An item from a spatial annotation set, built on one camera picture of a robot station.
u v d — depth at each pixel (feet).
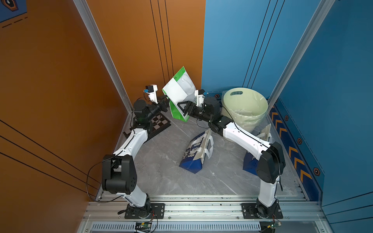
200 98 2.32
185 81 2.65
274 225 2.28
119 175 1.49
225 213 2.39
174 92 2.49
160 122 2.48
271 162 1.53
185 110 2.24
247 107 3.32
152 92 2.22
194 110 2.25
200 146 2.52
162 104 2.28
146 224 2.34
